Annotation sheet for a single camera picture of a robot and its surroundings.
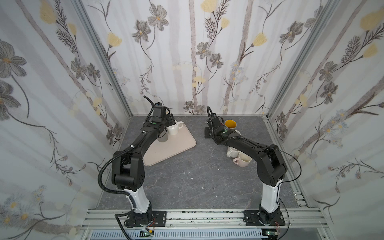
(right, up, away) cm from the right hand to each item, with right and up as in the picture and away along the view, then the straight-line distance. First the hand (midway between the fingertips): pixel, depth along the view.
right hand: (205, 125), depth 92 cm
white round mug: (-22, -3, +12) cm, 26 cm away
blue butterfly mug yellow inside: (+19, +1, +13) cm, 23 cm away
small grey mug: (+13, -4, -25) cm, 28 cm away
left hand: (-23, +7, -1) cm, 24 cm away
